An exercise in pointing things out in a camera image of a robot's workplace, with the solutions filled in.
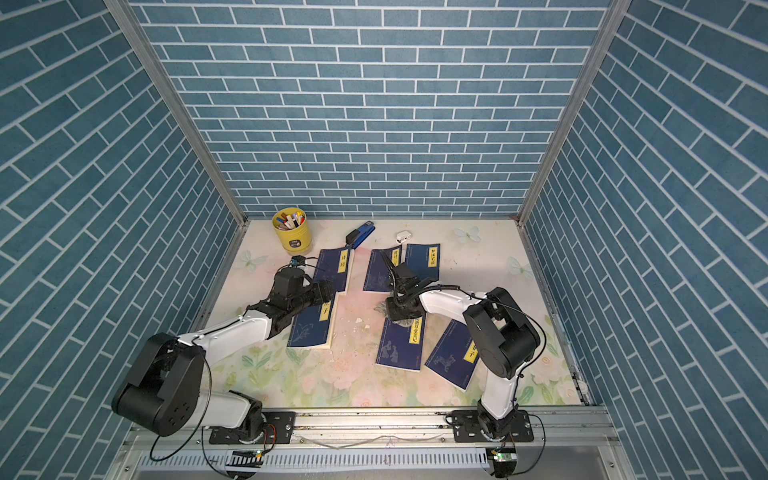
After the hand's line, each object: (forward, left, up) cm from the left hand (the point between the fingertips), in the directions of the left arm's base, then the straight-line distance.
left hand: (331, 285), depth 91 cm
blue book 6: (-19, -37, -7) cm, 43 cm away
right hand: (-6, -19, -8) cm, 22 cm away
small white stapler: (+25, -22, -5) cm, 34 cm away
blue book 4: (-10, +6, -7) cm, 14 cm away
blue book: (+16, +4, -11) cm, 20 cm away
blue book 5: (-16, -22, -8) cm, 28 cm away
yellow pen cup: (+23, +17, +2) cm, 29 cm away
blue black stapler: (+26, -6, -5) cm, 27 cm away
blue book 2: (+8, -14, -7) cm, 18 cm away
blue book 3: (+16, -30, -8) cm, 35 cm away
